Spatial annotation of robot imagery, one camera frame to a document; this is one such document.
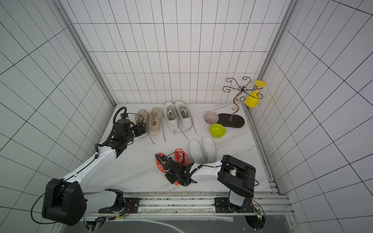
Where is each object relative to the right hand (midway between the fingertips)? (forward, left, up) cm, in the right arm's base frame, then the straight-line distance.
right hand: (168, 167), depth 86 cm
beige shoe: (+34, +24, +6) cm, 43 cm away
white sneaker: (+36, +3, +6) cm, 37 cm away
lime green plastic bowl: (+28, -31, +2) cm, 42 cm away
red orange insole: (-8, -1, +25) cm, 26 cm away
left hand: (+17, +18, +16) cm, 30 cm away
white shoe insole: (+14, -26, +1) cm, 29 cm away
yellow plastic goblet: (+40, -52, +21) cm, 69 cm away
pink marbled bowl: (+40, -27, +1) cm, 49 cm away
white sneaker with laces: (+36, -7, +7) cm, 37 cm away
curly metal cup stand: (+39, -43, +25) cm, 63 cm away
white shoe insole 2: (+12, -17, -2) cm, 21 cm away
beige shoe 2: (+30, +13, +7) cm, 33 cm away
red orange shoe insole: (+7, -7, 0) cm, 10 cm away
